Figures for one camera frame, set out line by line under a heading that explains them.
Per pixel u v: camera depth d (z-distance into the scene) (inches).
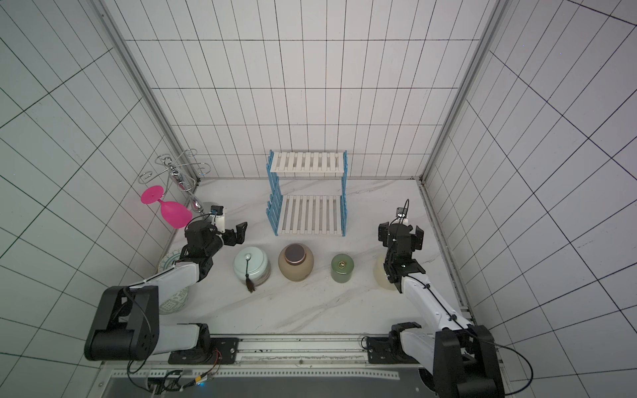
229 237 31.4
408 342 24.4
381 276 34.4
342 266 32.0
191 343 24.1
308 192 44.6
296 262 30.6
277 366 28.0
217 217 29.8
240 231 32.6
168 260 35.0
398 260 25.2
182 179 34.3
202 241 27.3
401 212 28.6
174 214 34.4
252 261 31.7
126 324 16.6
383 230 30.3
